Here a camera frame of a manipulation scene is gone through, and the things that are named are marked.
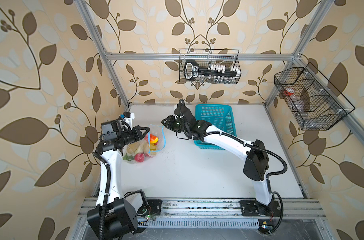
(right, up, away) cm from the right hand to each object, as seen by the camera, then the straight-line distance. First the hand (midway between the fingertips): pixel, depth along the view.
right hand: (162, 122), depth 78 cm
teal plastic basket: (+39, +4, +34) cm, 52 cm away
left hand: (-6, -3, -4) cm, 8 cm away
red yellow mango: (-5, -10, +5) cm, 12 cm away
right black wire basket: (+77, +10, -4) cm, 78 cm away
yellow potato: (-21, -16, +13) cm, 29 cm away
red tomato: (-14, -20, +5) cm, 24 cm away
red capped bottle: (+69, +17, +3) cm, 71 cm away
